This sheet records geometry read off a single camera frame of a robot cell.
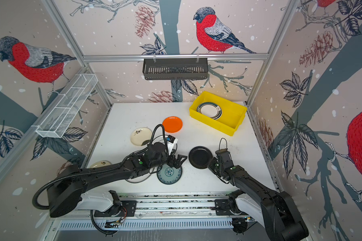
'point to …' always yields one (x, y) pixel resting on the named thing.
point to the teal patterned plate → (169, 175)
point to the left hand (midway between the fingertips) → (184, 152)
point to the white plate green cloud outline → (160, 138)
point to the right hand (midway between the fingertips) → (207, 161)
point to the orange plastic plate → (172, 124)
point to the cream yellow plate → (100, 163)
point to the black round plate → (199, 156)
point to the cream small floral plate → (141, 136)
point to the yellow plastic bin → (232, 118)
